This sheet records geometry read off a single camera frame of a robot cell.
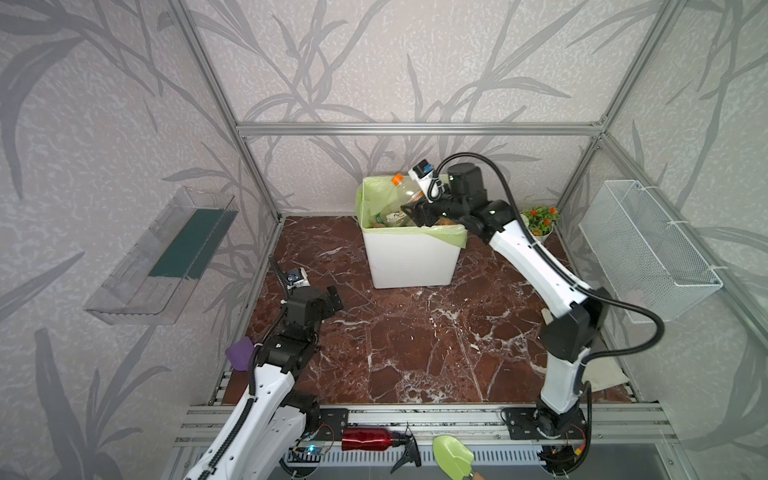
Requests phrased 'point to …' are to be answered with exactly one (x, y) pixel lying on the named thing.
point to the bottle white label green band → (391, 218)
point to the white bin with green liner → (402, 254)
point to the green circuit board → (307, 450)
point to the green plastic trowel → (454, 458)
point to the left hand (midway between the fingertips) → (324, 282)
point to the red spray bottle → (382, 439)
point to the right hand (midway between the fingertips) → (415, 187)
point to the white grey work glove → (603, 373)
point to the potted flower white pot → (540, 220)
